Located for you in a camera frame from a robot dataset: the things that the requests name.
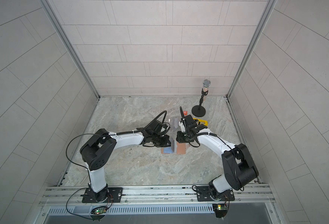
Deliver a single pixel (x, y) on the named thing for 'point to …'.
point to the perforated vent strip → (87, 210)
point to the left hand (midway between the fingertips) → (175, 144)
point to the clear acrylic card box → (175, 124)
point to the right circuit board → (220, 209)
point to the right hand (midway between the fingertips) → (177, 139)
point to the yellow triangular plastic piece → (206, 122)
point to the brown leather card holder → (181, 149)
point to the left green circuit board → (100, 211)
